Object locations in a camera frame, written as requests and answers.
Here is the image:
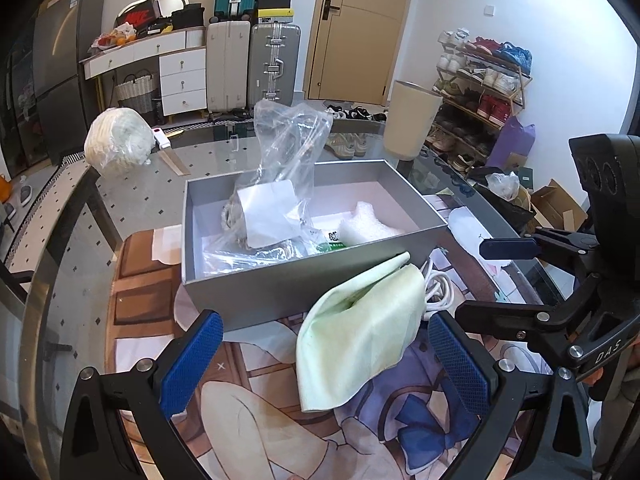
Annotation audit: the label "open brown cardboard box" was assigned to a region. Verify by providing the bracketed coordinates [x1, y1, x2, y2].
[530, 178, 590, 233]

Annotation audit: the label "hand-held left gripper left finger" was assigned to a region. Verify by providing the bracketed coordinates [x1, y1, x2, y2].
[64, 310, 224, 480]

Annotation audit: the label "silver suitcase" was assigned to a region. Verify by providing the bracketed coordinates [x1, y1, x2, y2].
[248, 22, 302, 108]

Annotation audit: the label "metal shoe rack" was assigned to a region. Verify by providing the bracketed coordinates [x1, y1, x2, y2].
[432, 30, 533, 173]

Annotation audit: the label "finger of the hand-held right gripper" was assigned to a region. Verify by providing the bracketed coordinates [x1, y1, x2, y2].
[454, 272, 602, 372]
[479, 229, 600, 277]

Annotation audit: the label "white dresser desk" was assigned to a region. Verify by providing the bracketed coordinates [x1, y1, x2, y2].
[80, 27, 208, 118]

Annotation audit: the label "light green cloth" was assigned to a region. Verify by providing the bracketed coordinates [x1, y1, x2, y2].
[295, 251, 427, 413]

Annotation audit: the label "white dotted rug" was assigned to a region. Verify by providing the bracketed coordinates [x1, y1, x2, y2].
[2, 160, 101, 281]

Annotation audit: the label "beige suitcase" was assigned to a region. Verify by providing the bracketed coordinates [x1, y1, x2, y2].
[206, 19, 252, 113]

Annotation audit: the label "printed cartoon desk mat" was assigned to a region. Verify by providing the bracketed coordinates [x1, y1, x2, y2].
[112, 195, 566, 480]

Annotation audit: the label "white plastic bag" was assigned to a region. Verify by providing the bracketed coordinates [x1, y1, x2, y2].
[486, 171, 521, 201]

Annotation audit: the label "scattered sneakers and sandals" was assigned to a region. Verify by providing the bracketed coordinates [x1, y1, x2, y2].
[322, 104, 388, 158]

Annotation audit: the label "assorted shoes collection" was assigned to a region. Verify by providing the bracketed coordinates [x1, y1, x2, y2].
[434, 30, 532, 171]

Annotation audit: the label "black and yellow box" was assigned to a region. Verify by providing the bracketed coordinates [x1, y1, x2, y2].
[257, 7, 293, 25]

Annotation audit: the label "wicker basket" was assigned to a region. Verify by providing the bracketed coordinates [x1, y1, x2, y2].
[114, 71, 158, 116]

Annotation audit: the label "bag of oranges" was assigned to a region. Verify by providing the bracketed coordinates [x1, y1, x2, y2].
[90, 30, 137, 52]

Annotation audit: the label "red and black shoe box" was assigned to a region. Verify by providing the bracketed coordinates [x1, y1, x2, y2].
[116, 0, 161, 28]

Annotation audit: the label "beige cylindrical bin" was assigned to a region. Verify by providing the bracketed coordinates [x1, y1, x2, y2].
[382, 80, 444, 162]

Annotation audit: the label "white handled scraper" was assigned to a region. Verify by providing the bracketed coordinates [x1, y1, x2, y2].
[151, 127, 193, 176]

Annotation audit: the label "silver cardboard box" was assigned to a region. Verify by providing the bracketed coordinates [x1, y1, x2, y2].
[181, 159, 448, 333]

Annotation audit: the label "beige wooden door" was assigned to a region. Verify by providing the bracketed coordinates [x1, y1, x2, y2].
[305, 0, 420, 107]

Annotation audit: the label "dark bag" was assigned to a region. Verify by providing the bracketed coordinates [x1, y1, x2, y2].
[467, 166, 506, 186]

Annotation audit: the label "black handbag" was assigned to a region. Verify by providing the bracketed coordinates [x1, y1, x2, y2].
[171, 4, 207, 30]

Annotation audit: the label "small clear zip bag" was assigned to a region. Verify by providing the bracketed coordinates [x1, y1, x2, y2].
[202, 242, 311, 279]

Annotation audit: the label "dark glass cabinet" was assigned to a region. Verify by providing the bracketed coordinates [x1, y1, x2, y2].
[0, 25, 40, 176]

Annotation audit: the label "grey refrigerator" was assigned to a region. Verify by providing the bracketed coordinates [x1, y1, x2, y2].
[32, 0, 106, 166]

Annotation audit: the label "white wrapped bundle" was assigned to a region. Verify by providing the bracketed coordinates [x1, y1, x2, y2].
[83, 107, 155, 177]

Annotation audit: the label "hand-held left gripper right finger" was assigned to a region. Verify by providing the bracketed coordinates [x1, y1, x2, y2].
[428, 311, 594, 480]

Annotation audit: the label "green label packet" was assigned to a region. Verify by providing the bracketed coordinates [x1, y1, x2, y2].
[300, 227, 348, 257]

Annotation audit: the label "white foam wrap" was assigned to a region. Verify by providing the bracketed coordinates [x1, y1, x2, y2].
[337, 201, 406, 248]

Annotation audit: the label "large clear plastic bag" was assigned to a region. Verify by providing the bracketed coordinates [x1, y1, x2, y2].
[220, 99, 335, 252]

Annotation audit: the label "purple bag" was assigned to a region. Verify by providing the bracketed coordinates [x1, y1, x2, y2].
[487, 116, 536, 171]

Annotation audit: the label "white power cable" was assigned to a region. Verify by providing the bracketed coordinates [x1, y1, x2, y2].
[419, 257, 458, 321]

